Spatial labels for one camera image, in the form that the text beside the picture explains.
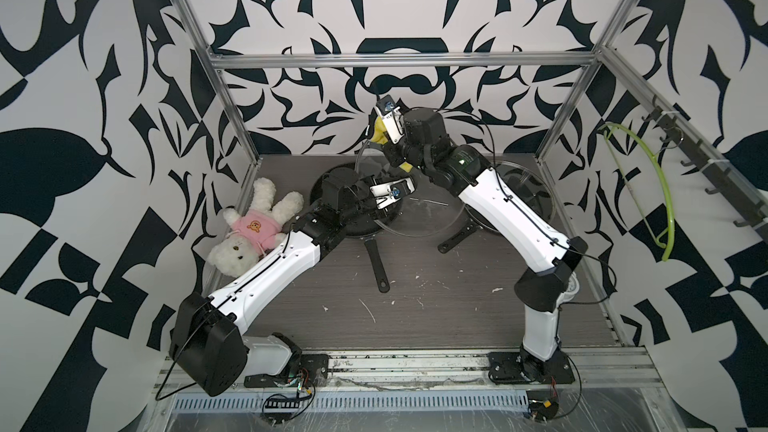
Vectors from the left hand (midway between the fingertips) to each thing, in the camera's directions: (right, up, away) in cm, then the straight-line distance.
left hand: (394, 172), depth 74 cm
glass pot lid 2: (+52, -3, +40) cm, 66 cm away
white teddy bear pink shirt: (-40, -16, +16) cm, 46 cm away
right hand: (-1, +11, -2) cm, 11 cm away
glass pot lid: (+13, -12, +35) cm, 39 cm away
